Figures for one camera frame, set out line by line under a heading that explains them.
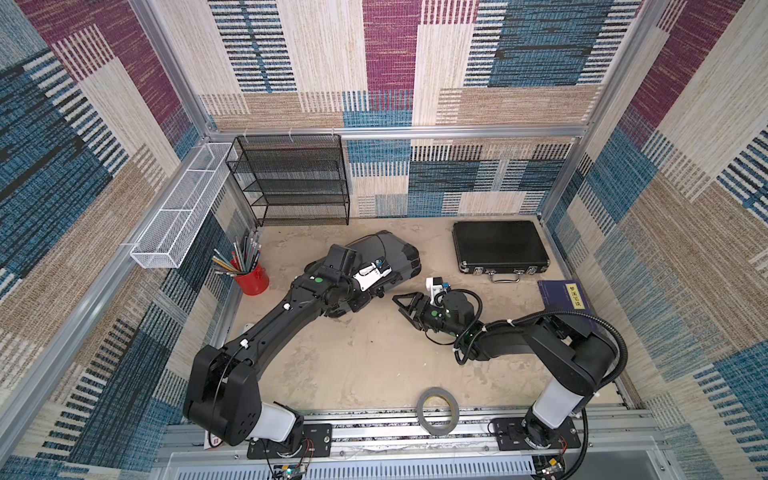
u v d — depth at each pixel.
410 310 0.78
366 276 0.73
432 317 0.77
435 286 0.84
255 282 1.00
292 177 1.08
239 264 0.97
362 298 0.73
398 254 0.90
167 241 0.71
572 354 0.47
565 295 0.98
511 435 0.73
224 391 0.41
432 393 0.78
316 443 0.73
